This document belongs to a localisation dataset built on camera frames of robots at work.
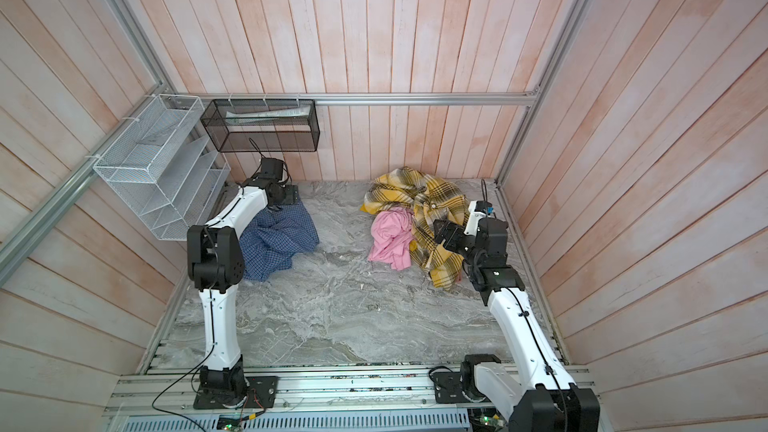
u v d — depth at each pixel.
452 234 0.70
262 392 0.73
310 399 0.73
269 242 0.91
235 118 0.89
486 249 0.58
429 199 0.98
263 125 1.06
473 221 0.70
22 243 0.53
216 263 0.58
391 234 0.95
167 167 0.73
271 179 0.81
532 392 0.40
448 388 0.73
